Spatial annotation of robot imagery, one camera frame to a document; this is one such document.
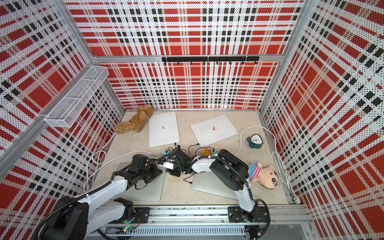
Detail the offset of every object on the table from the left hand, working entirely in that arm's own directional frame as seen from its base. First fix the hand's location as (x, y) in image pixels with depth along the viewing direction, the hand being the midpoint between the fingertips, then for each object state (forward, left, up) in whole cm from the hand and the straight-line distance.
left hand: (165, 170), depth 87 cm
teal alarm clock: (+19, -58, +1) cm, 61 cm away
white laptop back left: (+32, +7, -2) cm, 33 cm away
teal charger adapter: (+9, +1, +6) cm, 11 cm away
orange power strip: (+12, -25, 0) cm, 28 cm away
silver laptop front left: (-11, +6, -4) cm, 13 cm away
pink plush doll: (-6, -56, +7) cm, 57 cm away
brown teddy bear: (+33, +24, +6) cm, 41 cm away
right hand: (+3, -3, -1) cm, 5 cm away
